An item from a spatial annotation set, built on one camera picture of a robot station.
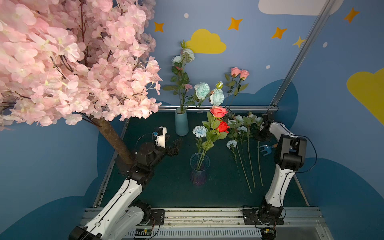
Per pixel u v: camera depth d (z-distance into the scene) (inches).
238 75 35.0
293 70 37.0
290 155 23.0
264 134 33.4
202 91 25.7
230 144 39.0
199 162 29.9
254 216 29.4
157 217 29.5
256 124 43.7
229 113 37.7
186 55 31.5
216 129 27.1
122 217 21.9
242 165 36.6
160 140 25.2
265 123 31.7
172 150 25.7
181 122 38.3
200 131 26.1
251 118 44.3
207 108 26.2
